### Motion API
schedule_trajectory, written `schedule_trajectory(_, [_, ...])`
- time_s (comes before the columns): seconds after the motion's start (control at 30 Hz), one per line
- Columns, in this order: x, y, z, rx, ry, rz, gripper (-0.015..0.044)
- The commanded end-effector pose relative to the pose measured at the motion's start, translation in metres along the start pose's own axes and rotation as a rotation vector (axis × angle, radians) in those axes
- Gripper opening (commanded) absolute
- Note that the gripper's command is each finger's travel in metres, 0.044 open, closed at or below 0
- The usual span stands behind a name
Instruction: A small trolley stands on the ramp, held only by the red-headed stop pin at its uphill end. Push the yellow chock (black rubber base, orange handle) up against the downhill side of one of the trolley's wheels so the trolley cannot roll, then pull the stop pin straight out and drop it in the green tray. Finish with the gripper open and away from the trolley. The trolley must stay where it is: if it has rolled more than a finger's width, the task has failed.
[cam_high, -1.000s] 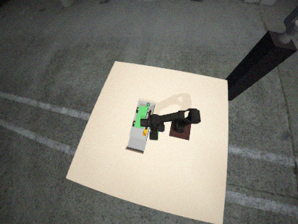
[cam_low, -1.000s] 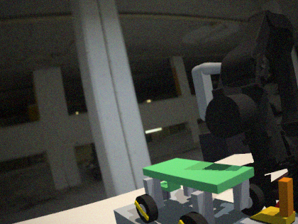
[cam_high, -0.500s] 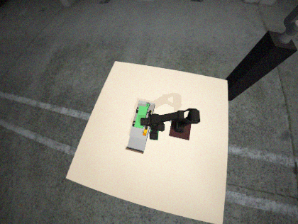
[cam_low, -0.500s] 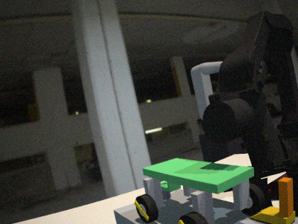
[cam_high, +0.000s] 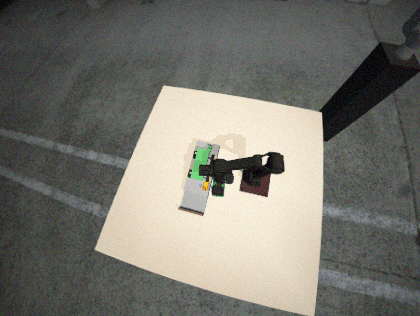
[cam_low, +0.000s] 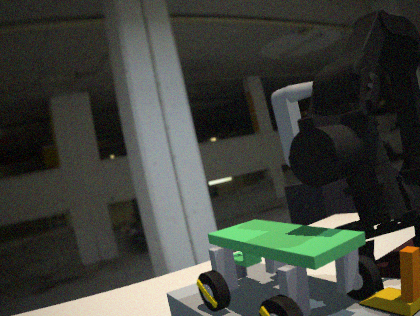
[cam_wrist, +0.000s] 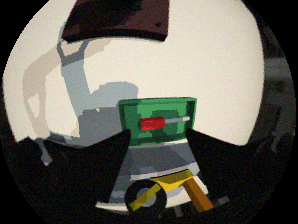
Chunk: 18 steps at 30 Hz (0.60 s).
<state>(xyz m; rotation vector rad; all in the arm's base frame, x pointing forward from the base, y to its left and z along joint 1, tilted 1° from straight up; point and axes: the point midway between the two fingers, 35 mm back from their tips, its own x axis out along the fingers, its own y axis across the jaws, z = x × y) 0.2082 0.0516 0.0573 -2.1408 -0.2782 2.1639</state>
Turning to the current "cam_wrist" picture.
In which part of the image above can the yellow wedge with orange post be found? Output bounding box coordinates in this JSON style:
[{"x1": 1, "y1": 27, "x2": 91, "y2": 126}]
[{"x1": 149, "y1": 169, "x2": 213, "y2": 213}]

